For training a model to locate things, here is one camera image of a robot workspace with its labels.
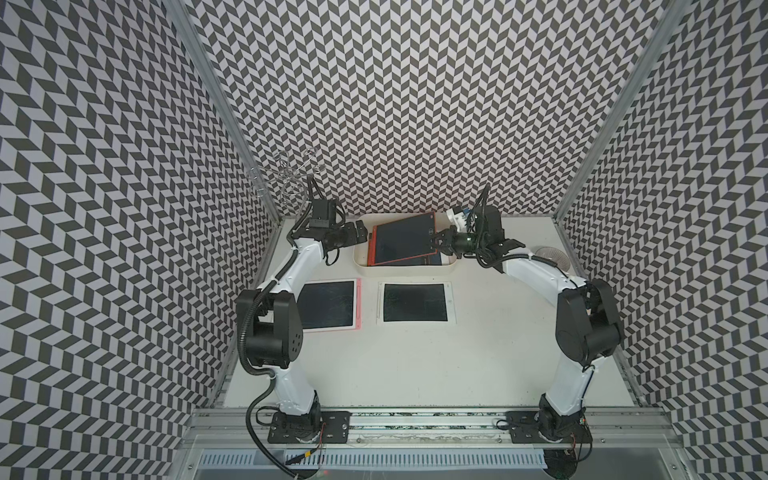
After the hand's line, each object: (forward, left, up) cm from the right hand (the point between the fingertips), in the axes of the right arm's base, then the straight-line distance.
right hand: (425, 244), depth 85 cm
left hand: (+7, +22, -3) cm, 23 cm away
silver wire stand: (+35, +47, -1) cm, 59 cm away
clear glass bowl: (+7, -46, -16) cm, 49 cm away
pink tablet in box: (+9, -6, -19) cm, 21 cm away
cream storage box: (+3, -8, -15) cm, 17 cm away
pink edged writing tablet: (-9, +30, -19) cm, 37 cm away
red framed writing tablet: (+1, +7, +1) cm, 7 cm away
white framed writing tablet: (-7, +4, -22) cm, 24 cm away
